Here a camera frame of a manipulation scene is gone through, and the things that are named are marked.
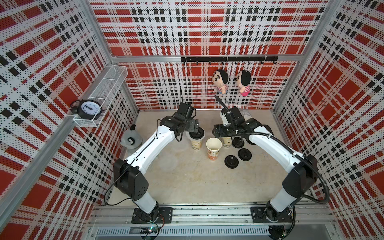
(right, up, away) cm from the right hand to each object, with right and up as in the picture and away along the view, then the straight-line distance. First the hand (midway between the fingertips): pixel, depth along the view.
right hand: (220, 131), depth 82 cm
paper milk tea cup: (-14, -6, +6) cm, 16 cm away
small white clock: (+24, +13, +33) cm, 43 cm away
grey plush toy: (-49, -4, -2) cm, 49 cm away
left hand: (-17, +4, +1) cm, 17 cm away
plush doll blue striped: (+1, +32, +9) cm, 34 cm away
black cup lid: (-13, -3, +2) cm, 13 cm away
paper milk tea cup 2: (-3, -9, +6) cm, 11 cm away
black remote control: (+39, 0, +26) cm, 47 cm away
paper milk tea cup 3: (+5, -7, +6) cm, 10 cm away
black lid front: (+8, -19, +9) cm, 23 cm away
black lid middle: (+18, -16, +14) cm, 28 cm away
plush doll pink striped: (+16, +32, +11) cm, 38 cm away
